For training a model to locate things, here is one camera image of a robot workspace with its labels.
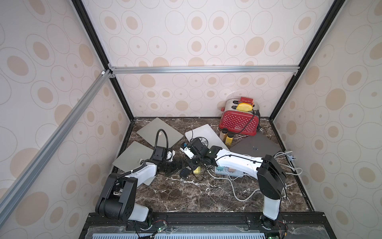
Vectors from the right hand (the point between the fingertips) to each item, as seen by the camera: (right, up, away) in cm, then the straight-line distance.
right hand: (186, 164), depth 84 cm
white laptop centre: (+14, +18, +26) cm, 34 cm away
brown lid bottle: (+24, +17, +16) cm, 33 cm away
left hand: (-1, -3, +3) cm, 4 cm away
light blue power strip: (+25, -5, +3) cm, 26 cm away
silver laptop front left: (-38, +1, +16) cm, 42 cm away
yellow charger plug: (+6, -5, +5) cm, 10 cm away
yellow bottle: (+28, +14, +14) cm, 34 cm away
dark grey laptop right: (+51, +9, +21) cm, 55 cm away
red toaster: (+39, +25, +16) cm, 49 cm away
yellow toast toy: (+38, +35, +15) cm, 54 cm away
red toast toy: (+40, +40, +18) cm, 59 cm away
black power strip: (-1, -6, +3) cm, 7 cm away
